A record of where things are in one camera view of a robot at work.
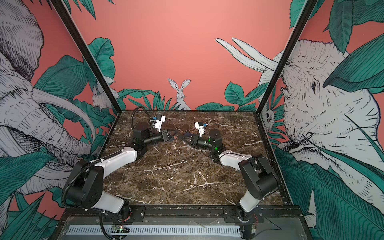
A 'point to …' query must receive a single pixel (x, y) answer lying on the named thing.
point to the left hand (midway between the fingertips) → (178, 131)
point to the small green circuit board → (120, 229)
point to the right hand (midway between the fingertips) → (180, 138)
